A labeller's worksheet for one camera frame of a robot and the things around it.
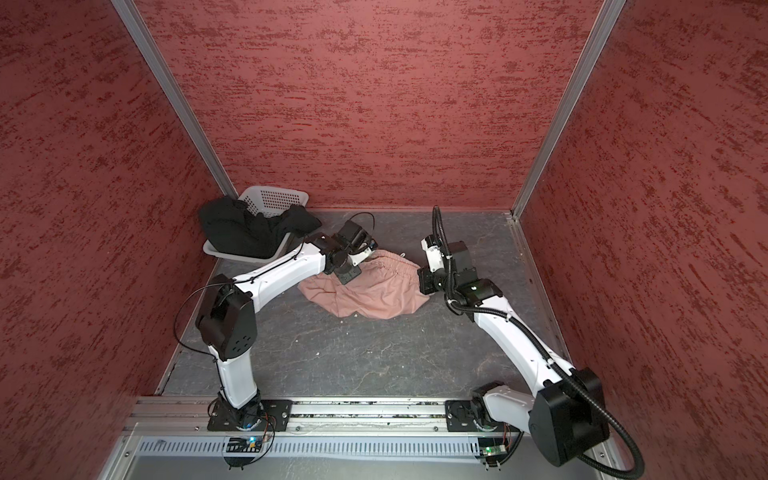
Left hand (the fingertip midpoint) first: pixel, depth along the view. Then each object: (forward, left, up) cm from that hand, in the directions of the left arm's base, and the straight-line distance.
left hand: (344, 271), depth 90 cm
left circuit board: (-44, +18, -10) cm, 48 cm away
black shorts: (+18, +43, 0) cm, 47 cm away
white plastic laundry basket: (+36, +34, -5) cm, 50 cm away
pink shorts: (-6, -14, +1) cm, 15 cm away
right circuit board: (-44, -40, -11) cm, 60 cm away
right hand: (-6, -22, +6) cm, 24 cm away
